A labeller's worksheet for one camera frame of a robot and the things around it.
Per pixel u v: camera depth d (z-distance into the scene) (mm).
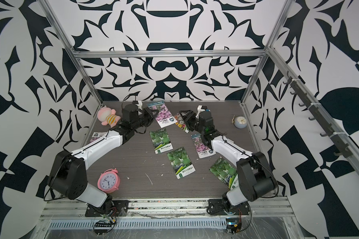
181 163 892
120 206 746
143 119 733
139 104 791
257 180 438
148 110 738
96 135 1009
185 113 768
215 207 742
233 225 713
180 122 830
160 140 989
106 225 727
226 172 855
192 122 743
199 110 795
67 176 432
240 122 1048
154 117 807
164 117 826
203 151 941
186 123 749
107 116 1030
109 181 809
